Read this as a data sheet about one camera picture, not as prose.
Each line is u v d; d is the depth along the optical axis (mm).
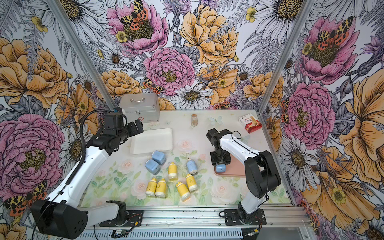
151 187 762
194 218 761
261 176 459
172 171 828
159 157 885
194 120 1105
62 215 376
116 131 580
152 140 1021
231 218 739
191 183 778
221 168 831
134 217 742
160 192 758
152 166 849
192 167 832
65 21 750
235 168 854
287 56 894
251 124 1084
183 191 755
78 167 451
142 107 1070
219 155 743
